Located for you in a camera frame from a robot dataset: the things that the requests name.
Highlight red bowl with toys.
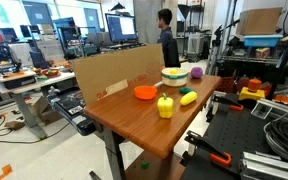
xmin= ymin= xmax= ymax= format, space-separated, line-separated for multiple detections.
xmin=41 ymin=68 xmax=62 ymax=79

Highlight grey cable bundle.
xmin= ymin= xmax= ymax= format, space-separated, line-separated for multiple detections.
xmin=263 ymin=103 xmax=288 ymax=165

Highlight cream pot with teal rim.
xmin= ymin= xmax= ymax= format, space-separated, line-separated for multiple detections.
xmin=161 ymin=67 xmax=189 ymax=88

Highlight red crate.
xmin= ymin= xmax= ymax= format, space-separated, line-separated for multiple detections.
xmin=213 ymin=75 xmax=237 ymax=95

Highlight teal toy vegetable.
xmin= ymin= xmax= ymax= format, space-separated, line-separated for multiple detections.
xmin=178 ymin=86 xmax=195 ymax=95

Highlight purple ball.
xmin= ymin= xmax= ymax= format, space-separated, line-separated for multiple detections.
xmin=190 ymin=66 xmax=204 ymax=80

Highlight cardboard boxes under desk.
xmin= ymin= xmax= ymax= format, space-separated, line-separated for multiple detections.
xmin=25 ymin=96 xmax=64 ymax=126

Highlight black tripod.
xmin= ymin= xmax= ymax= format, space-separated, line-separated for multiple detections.
xmin=205 ymin=18 xmax=242 ymax=76

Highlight white desk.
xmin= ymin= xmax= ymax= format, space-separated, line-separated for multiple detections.
xmin=0 ymin=68 xmax=77 ymax=140

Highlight small green ball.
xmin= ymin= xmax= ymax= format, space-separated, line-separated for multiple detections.
xmin=139 ymin=159 xmax=151 ymax=170

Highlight brown cardboard board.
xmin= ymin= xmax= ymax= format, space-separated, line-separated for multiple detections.
xmin=71 ymin=43 xmax=165 ymax=106

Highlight cardboard box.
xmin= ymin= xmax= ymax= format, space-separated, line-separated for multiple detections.
xmin=235 ymin=7 xmax=283 ymax=37

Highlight black case with orange top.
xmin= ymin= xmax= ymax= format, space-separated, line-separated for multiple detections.
xmin=0 ymin=69 xmax=38 ymax=90

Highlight grey table leg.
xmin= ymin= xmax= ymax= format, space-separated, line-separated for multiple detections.
xmin=98 ymin=123 xmax=127 ymax=180

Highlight yellow toy bell pepper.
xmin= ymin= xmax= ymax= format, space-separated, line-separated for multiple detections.
xmin=156 ymin=92 xmax=175 ymax=120

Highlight black clamp with orange handle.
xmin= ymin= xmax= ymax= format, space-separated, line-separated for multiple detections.
xmin=212 ymin=94 xmax=245 ymax=112
xmin=184 ymin=130 xmax=233 ymax=167

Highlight person in dark shirt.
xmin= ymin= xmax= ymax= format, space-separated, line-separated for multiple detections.
xmin=156 ymin=8 xmax=182 ymax=69

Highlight black breadboard plate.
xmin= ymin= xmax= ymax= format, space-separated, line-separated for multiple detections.
xmin=180 ymin=96 xmax=288 ymax=180

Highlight blue plastic bin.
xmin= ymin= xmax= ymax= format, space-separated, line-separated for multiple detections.
xmin=243 ymin=34 xmax=284 ymax=48

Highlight yellow toy corn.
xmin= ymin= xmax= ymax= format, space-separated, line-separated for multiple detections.
xmin=179 ymin=90 xmax=199 ymax=107

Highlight computer monitor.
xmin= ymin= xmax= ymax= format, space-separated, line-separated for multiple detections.
xmin=104 ymin=12 xmax=139 ymax=44

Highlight aluminium rail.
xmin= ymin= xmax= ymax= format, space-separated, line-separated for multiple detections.
xmin=250 ymin=98 xmax=288 ymax=122
xmin=239 ymin=151 xmax=288 ymax=180

